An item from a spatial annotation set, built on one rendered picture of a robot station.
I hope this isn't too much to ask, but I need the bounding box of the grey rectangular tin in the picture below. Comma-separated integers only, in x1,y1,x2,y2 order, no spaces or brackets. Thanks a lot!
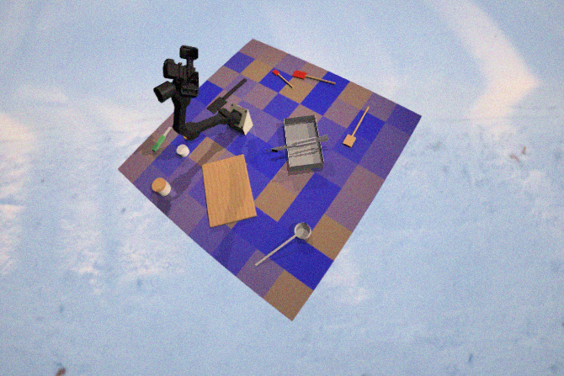
284,114,324,172

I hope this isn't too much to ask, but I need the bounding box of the grey saucepan with long handle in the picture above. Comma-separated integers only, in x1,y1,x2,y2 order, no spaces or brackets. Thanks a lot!
255,223,311,266

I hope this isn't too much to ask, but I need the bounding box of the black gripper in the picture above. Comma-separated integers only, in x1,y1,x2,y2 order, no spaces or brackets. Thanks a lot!
175,45,200,98

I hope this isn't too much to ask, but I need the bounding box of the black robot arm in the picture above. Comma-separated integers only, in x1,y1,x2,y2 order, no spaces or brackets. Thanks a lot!
153,58,242,140

